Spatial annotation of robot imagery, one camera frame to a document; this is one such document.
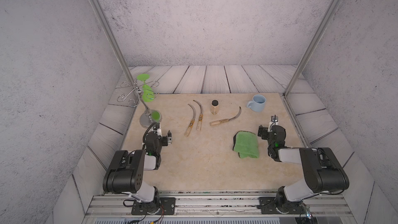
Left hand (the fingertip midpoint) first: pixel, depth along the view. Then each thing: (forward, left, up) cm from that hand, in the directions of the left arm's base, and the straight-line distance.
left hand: (163, 130), depth 93 cm
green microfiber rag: (-8, -49, -3) cm, 49 cm away
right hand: (+1, -65, +2) cm, 65 cm away
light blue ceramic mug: (+21, -63, 0) cm, 66 cm away
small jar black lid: (+17, -32, +1) cm, 36 cm away
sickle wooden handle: (+3, -14, -6) cm, 16 cm away
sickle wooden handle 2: (+9, -22, -6) cm, 24 cm away
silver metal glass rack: (+11, +11, +21) cm, 26 cm away
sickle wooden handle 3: (+10, -34, -6) cm, 35 cm away
